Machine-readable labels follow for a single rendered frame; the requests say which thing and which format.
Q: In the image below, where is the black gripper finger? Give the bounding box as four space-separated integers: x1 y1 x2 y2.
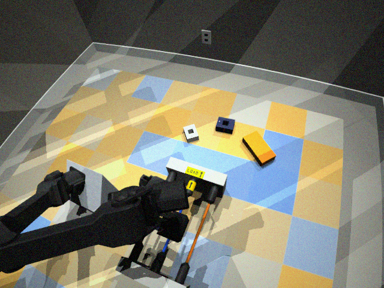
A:
157 228 164 236

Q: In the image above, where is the orange rectangular block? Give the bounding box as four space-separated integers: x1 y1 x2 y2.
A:
242 131 276 166

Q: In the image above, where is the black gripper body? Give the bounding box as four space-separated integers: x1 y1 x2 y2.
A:
159 211 189 242

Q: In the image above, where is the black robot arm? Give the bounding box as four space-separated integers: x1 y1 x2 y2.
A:
0 166 189 274

